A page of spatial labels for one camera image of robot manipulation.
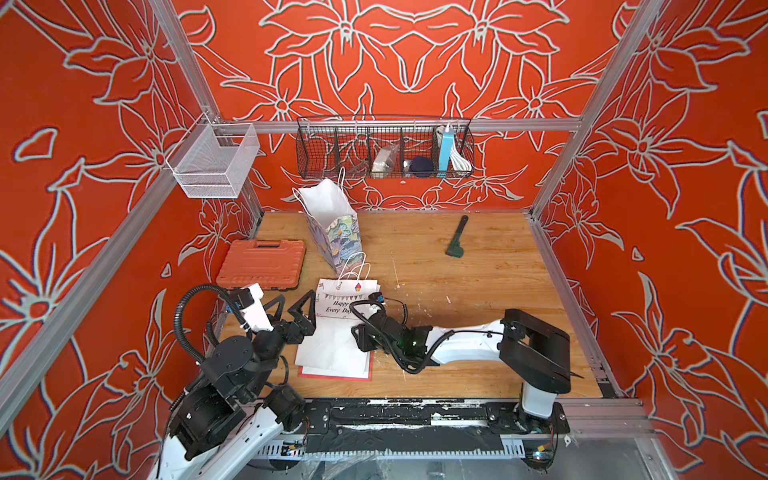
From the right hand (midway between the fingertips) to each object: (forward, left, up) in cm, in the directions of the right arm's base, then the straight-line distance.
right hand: (347, 334), depth 81 cm
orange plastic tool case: (+24, +26, -1) cm, 36 cm away
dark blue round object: (+48, -22, +21) cm, 57 cm away
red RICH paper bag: (-8, +7, -7) cm, 13 cm away
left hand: (-1, +7, +25) cm, 26 cm away
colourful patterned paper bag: (+25, +5, +19) cm, 32 cm away
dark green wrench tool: (+36, -35, -6) cm, 51 cm away
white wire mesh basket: (+47, +45, +25) cm, 70 cm away
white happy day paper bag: (-2, +4, -2) cm, 5 cm away
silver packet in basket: (+46, -10, +25) cm, 53 cm away
